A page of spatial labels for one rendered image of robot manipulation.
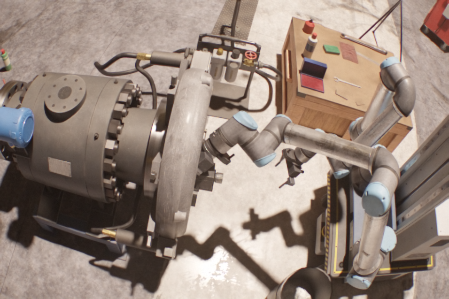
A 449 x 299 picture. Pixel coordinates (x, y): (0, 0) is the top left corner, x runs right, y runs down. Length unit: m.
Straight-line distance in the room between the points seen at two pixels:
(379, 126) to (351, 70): 1.07
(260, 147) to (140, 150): 0.47
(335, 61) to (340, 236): 1.21
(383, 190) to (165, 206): 0.81
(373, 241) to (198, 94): 0.91
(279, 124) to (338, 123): 1.06
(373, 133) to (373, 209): 0.49
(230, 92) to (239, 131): 1.29
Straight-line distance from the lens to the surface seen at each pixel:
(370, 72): 2.77
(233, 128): 1.48
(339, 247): 2.09
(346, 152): 1.41
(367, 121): 1.92
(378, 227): 1.39
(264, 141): 1.51
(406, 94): 1.57
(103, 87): 1.65
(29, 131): 1.53
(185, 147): 1.38
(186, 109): 1.42
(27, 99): 1.71
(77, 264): 2.24
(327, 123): 2.57
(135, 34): 3.17
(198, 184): 1.59
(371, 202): 1.26
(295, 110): 2.43
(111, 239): 1.98
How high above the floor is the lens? 2.13
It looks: 59 degrees down
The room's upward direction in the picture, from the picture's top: 13 degrees clockwise
